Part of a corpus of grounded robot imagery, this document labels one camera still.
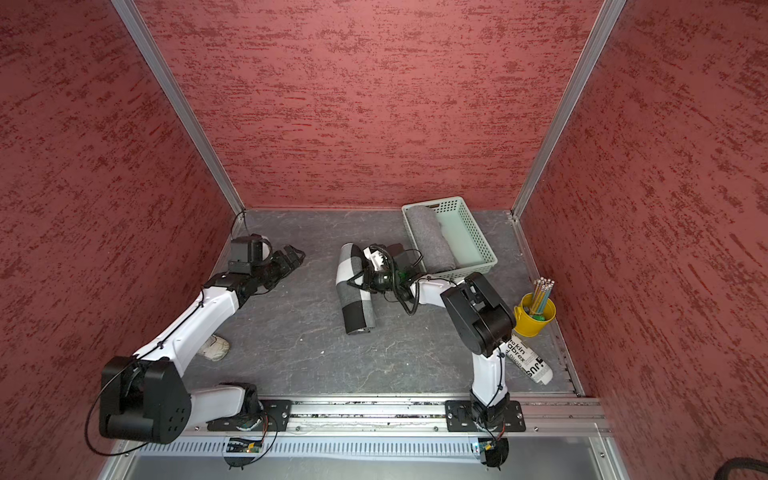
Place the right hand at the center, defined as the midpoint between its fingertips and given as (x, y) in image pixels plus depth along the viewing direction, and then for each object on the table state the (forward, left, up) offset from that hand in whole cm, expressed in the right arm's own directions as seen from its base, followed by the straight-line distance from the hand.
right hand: (351, 286), depth 89 cm
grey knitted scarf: (+14, -28, -2) cm, 31 cm away
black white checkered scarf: (-7, -2, +2) cm, 7 cm away
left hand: (+3, +16, +6) cm, 17 cm away
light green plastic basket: (+21, -43, -10) cm, 49 cm away
